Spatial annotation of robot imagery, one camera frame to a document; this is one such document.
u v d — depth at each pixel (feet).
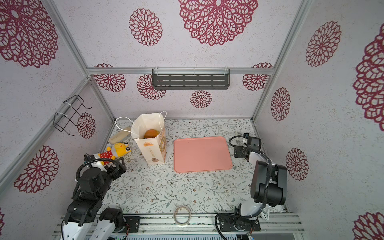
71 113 2.60
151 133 3.13
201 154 3.22
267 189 1.37
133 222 2.48
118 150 3.10
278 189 1.50
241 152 2.87
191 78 3.11
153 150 2.77
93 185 1.66
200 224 2.49
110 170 2.02
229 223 2.39
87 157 1.86
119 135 3.49
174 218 2.49
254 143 2.45
